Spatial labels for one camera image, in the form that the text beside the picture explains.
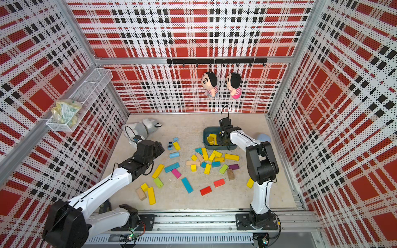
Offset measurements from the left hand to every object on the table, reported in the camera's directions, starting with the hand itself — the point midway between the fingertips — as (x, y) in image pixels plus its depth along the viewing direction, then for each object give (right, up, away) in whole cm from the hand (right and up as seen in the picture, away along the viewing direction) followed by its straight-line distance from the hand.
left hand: (160, 146), depth 85 cm
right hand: (+37, +3, +13) cm, 40 cm away
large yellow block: (-2, -15, +3) cm, 15 cm away
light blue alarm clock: (+66, +4, +19) cm, 68 cm away
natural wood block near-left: (-9, -25, -4) cm, 27 cm away
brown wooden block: (+40, -17, +3) cm, 44 cm away
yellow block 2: (+27, -14, +5) cm, 31 cm away
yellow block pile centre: (+32, -8, +10) cm, 35 cm away
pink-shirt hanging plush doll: (+43, +39, +9) cm, 59 cm away
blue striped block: (+2, -2, +16) cm, 16 cm away
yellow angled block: (+25, -6, +13) cm, 29 cm away
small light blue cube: (+5, +2, +19) cm, 20 cm away
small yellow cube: (+19, -13, +5) cm, 24 cm away
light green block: (+36, -14, +6) cm, 40 cm away
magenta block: (+8, -17, +5) cm, 19 cm away
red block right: (+34, -21, +2) cm, 40 cm away
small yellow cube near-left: (-7, -22, -3) cm, 23 cm away
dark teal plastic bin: (+32, +9, +26) cm, 42 cm away
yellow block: (+51, -21, 0) cm, 55 cm away
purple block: (+43, -13, +8) cm, 46 cm away
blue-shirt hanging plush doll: (+28, +38, +5) cm, 47 cm away
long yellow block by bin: (+42, -8, +10) cm, 44 cm away
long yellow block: (-3, -27, -3) cm, 28 cm away
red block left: (+26, -25, -2) cm, 36 cm away
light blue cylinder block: (+4, -7, +11) cm, 14 cm away
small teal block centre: (+32, -12, +8) cm, 35 cm away
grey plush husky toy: (-16, +10, +17) cm, 25 cm away
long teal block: (+15, -23, +1) cm, 27 cm away
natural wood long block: (+17, -11, +10) cm, 23 cm away
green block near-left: (-1, -21, +1) cm, 21 cm away
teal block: (+5, -14, +8) cm, 17 cm away
